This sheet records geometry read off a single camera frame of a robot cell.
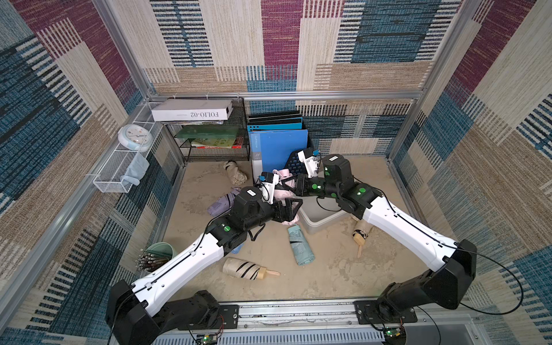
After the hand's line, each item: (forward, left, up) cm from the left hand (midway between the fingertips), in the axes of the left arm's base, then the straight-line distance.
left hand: (293, 199), depth 70 cm
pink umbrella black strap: (0, +3, +4) cm, 5 cm away
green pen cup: (-13, +44, -11) cm, 48 cm away
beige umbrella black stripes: (-14, +17, -24) cm, 33 cm away
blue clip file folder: (+28, +7, -4) cm, 30 cm away
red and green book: (+37, +32, -8) cm, 50 cm away
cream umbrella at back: (+29, +24, -22) cm, 44 cm away
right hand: (+5, +4, +4) cm, 7 cm away
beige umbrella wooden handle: (-2, -27, -24) cm, 37 cm away
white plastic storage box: (+1, -8, -14) cm, 16 cm away
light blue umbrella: (-19, +16, +5) cm, 25 cm away
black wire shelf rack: (+42, +22, +3) cm, 47 cm away
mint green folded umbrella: (-7, -4, -26) cm, 27 cm away
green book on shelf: (+41, +36, -4) cm, 55 cm away
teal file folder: (+38, -4, +1) cm, 38 cm away
